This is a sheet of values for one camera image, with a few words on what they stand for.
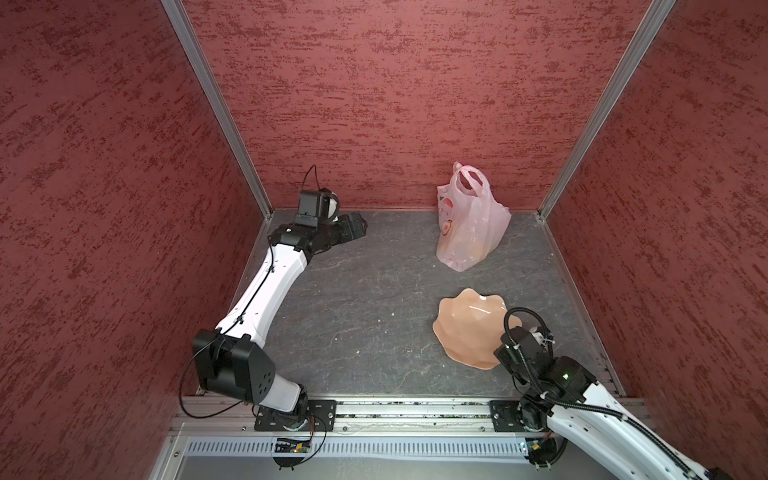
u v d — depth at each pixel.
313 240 0.55
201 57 0.78
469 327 0.91
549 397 0.54
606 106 0.88
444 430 0.73
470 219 0.90
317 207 0.60
